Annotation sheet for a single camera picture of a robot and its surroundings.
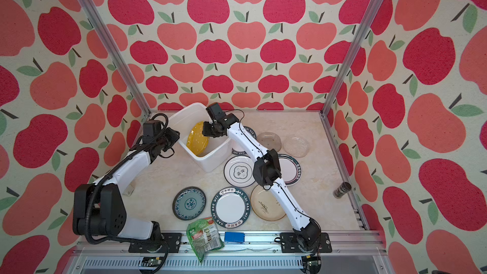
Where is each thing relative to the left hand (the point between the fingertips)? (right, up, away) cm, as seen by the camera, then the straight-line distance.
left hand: (181, 134), depth 89 cm
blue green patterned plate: (+5, -31, -5) cm, 32 cm away
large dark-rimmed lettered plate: (+24, -32, -7) cm, 41 cm away
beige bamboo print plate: (+40, -32, -5) cm, 52 cm away
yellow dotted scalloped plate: (+5, -4, +11) cm, 13 cm away
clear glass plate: (+60, -7, +16) cm, 62 cm away
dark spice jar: (+73, -23, -10) cm, 77 cm away
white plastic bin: (+19, -8, -7) cm, 22 cm away
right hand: (+10, 0, +6) cm, 12 cm away
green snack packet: (+14, -41, -14) cm, 46 cm away
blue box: (+28, -42, -14) cm, 52 cm away
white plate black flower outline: (+27, -19, +5) cm, 34 cm away
